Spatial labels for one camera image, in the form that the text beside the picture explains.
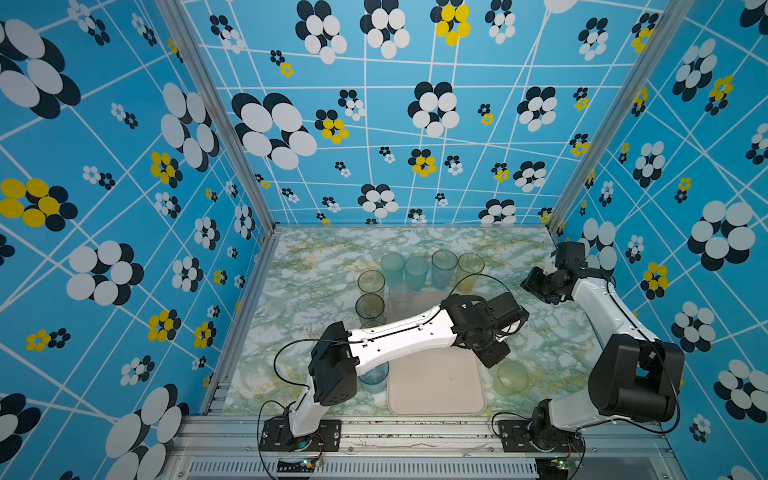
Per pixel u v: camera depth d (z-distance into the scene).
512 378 0.83
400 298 0.95
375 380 0.82
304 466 0.71
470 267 0.96
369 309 0.84
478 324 0.54
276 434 0.74
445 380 0.82
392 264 0.99
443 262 0.94
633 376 0.43
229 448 0.74
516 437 0.72
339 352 0.50
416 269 0.94
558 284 0.65
